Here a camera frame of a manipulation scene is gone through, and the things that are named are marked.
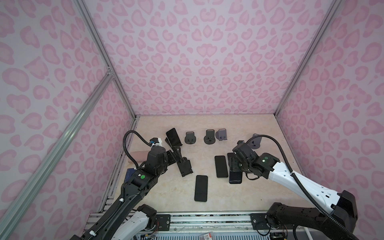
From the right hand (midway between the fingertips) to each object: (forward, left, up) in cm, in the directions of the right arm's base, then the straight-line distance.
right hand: (234, 163), depth 78 cm
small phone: (-4, -1, -7) cm, 8 cm away
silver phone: (+4, +5, -13) cm, 15 cm away
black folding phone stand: (0, +29, +13) cm, 32 cm away
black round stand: (+28, +4, -12) cm, 31 cm away
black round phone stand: (+23, +12, -10) cm, 28 cm away
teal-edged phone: (-9, +17, -14) cm, 24 cm away
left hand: (+4, +30, +8) cm, 32 cm away
